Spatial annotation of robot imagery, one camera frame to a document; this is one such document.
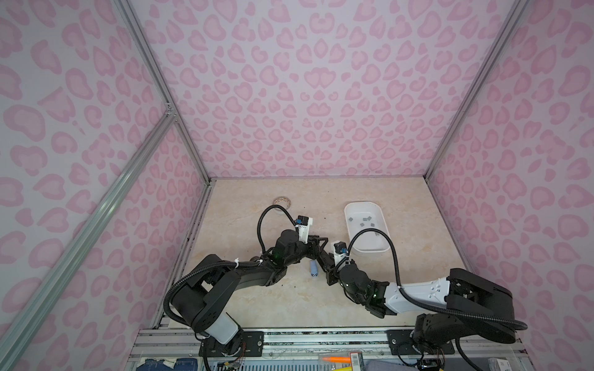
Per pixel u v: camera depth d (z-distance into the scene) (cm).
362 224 102
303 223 77
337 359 69
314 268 87
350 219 104
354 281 61
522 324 39
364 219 104
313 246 75
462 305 43
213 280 50
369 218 104
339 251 70
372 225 102
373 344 75
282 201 110
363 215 105
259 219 66
